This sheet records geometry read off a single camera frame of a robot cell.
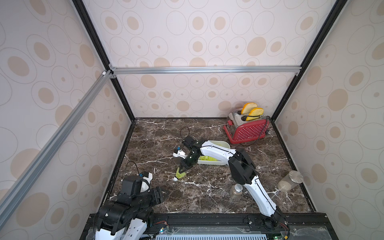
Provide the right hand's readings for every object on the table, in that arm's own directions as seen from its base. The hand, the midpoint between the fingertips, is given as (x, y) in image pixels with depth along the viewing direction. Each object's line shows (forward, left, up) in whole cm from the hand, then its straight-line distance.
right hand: (179, 175), depth 87 cm
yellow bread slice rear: (+40, -42, +18) cm, 61 cm away
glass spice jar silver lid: (-10, -31, +6) cm, 33 cm away
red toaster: (+27, -36, +11) cm, 46 cm away
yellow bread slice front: (+35, -46, +20) cm, 61 cm away
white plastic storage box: (+23, -27, +1) cm, 36 cm away
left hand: (-15, +1, +15) cm, 22 cm away
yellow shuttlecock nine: (0, 0, 0) cm, 0 cm away
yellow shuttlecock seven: (+13, -16, 0) cm, 21 cm away
